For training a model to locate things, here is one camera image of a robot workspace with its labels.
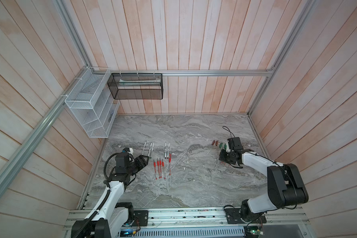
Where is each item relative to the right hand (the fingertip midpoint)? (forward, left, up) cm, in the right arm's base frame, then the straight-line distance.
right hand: (220, 155), depth 95 cm
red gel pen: (-4, +33, -1) cm, 33 cm away
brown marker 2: (+2, +35, 0) cm, 35 cm away
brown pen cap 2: (+11, 0, -2) cm, 12 cm away
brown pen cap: (+11, +3, -2) cm, 12 cm away
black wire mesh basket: (+42, +59, +25) cm, 76 cm away
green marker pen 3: (+3, +46, 0) cm, 46 cm away
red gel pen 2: (-9, +40, 0) cm, 41 cm away
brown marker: (+3, +37, 0) cm, 37 cm away
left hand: (-8, +47, +7) cm, 48 cm away
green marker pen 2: (+3, +47, 0) cm, 47 cm away
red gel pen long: (-9, +37, -1) cm, 38 cm away
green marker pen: (+5, +52, 0) cm, 52 cm away
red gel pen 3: (-8, +39, -1) cm, 40 cm away
